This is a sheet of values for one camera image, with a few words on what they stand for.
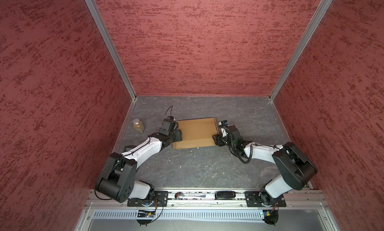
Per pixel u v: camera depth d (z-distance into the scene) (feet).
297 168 1.45
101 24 2.63
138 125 3.08
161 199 2.44
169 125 2.28
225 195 2.64
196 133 2.99
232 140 2.33
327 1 2.38
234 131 2.33
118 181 1.38
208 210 2.37
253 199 2.41
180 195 2.49
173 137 2.65
